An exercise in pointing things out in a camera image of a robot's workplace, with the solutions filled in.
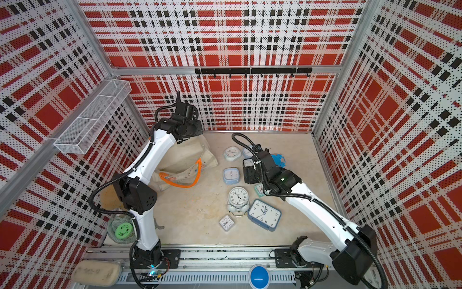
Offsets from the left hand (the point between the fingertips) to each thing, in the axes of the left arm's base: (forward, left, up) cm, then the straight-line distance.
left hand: (201, 128), depth 86 cm
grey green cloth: (-36, +38, -23) cm, 58 cm away
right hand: (-20, -26, -5) cm, 33 cm away
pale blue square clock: (-12, -14, -25) cm, 31 cm away
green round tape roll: (-41, +32, -22) cm, 57 cm away
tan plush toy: (-40, +20, +9) cm, 46 cm away
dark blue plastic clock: (-34, -30, -25) cm, 52 cm away
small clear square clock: (-37, -12, -25) cm, 46 cm away
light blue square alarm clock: (+4, -23, -25) cm, 34 cm away
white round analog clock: (-25, -18, -23) cm, 39 cm away
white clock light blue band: (+4, -14, -25) cm, 29 cm away
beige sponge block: (-57, +37, -21) cm, 71 cm away
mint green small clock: (-20, -29, -25) cm, 43 cm away
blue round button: (-58, -27, -24) cm, 68 cm away
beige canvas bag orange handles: (-4, +15, -26) cm, 30 cm away
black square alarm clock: (-4, -23, -24) cm, 33 cm away
